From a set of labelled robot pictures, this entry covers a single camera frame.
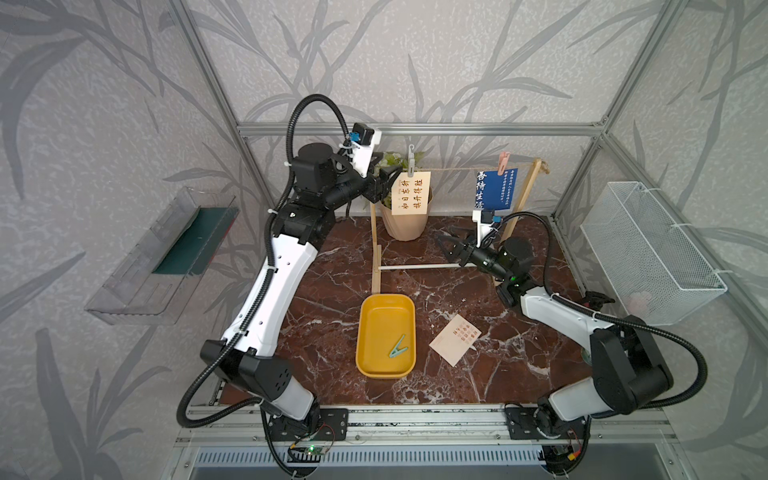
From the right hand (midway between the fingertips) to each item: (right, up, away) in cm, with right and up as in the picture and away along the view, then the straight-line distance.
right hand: (441, 233), depth 76 cm
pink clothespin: (+25, +27, +26) cm, 46 cm away
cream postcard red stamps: (+6, -32, +12) cm, 35 cm away
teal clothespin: (-12, -33, +8) cm, 36 cm away
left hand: (-12, +15, -14) cm, 23 cm away
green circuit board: (-31, -52, -6) cm, 61 cm away
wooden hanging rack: (-19, -8, +22) cm, 30 cm away
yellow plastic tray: (-16, -27, +15) cm, 35 cm away
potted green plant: (-11, +3, +29) cm, 31 cm away
